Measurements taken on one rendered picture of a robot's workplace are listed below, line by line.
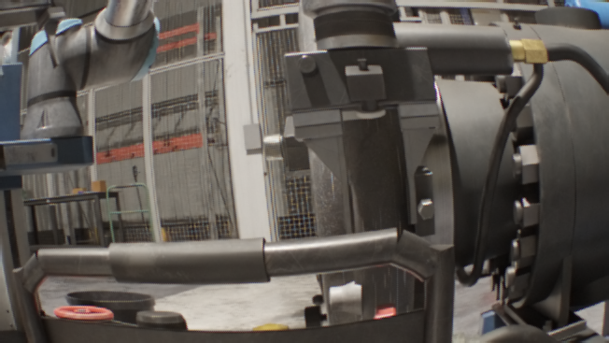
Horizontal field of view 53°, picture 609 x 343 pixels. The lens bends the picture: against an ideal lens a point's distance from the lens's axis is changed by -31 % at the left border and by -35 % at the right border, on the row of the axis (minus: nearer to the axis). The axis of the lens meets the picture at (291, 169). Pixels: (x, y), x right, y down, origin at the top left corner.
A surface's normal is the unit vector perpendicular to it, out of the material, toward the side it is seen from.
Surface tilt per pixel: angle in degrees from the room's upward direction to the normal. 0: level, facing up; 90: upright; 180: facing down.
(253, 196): 90
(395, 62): 90
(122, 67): 139
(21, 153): 90
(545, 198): 102
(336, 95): 90
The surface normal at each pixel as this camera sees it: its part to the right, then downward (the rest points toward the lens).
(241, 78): -0.21, -0.01
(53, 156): 0.77, -0.11
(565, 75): -0.14, -0.53
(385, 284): -0.07, 0.30
